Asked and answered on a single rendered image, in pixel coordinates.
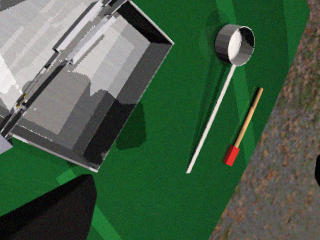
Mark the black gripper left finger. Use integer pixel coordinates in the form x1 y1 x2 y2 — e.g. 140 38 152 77
0 173 97 240

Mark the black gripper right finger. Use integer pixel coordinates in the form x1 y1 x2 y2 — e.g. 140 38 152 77
315 155 320 187

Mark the grey metal ladle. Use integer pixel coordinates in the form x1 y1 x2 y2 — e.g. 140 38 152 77
185 24 255 173

